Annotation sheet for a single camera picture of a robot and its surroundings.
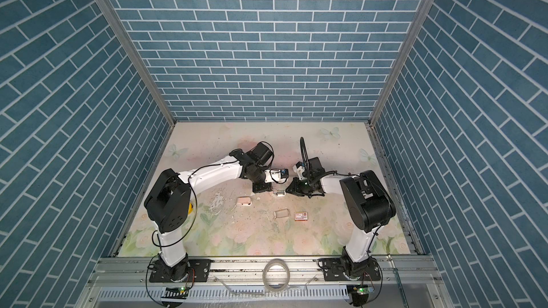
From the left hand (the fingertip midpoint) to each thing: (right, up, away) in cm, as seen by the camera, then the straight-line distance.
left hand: (270, 185), depth 89 cm
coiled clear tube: (0, -28, -20) cm, 35 cm away
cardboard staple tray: (+5, -11, -2) cm, 12 cm away
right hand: (+6, -3, +4) cm, 8 cm away
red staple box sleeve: (+13, -12, -3) cm, 18 cm away
